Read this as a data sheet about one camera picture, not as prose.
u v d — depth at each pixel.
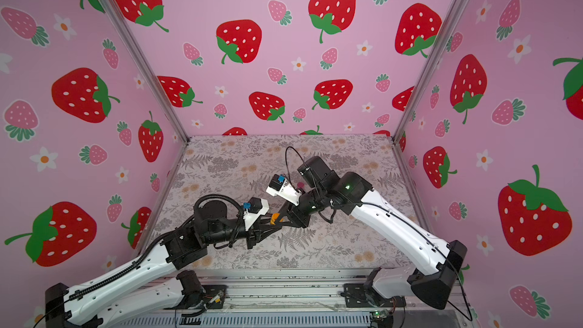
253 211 0.55
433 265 0.38
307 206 0.55
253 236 0.57
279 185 0.55
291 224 0.57
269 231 0.63
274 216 0.62
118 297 0.45
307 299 0.74
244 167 1.11
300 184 0.61
